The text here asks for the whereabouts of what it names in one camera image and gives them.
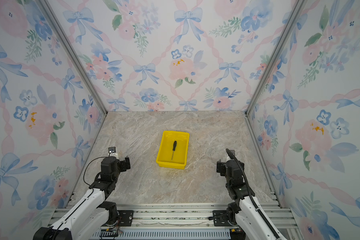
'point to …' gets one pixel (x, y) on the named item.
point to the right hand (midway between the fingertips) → (229, 160)
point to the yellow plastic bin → (165, 154)
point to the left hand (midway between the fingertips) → (119, 156)
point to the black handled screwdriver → (174, 148)
